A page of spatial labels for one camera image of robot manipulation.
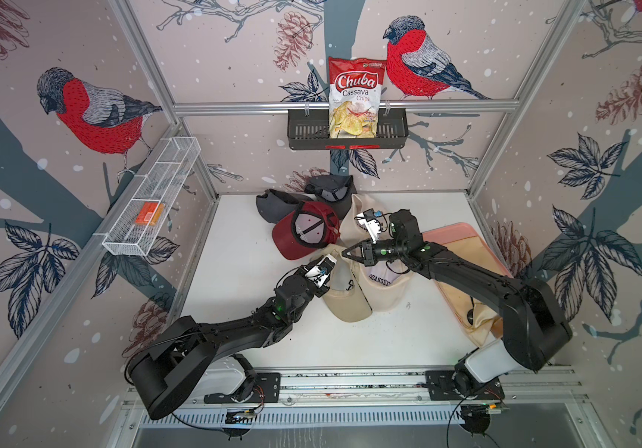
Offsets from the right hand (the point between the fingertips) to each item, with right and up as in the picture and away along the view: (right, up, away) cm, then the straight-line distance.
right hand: (344, 253), depth 78 cm
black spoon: (+40, -20, +7) cm, 45 cm away
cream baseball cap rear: (+4, +5, +21) cm, 22 cm away
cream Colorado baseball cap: (+15, -13, +14) cm, 24 cm away
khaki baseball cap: (+1, -15, +7) cm, 17 cm away
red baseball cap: (-14, +5, +28) cm, 32 cm away
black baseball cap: (-1, +22, +38) cm, 44 cm away
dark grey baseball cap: (-25, +15, +22) cm, 36 cm away
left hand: (-5, -1, +2) cm, 5 cm away
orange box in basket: (-51, +12, -7) cm, 53 cm away
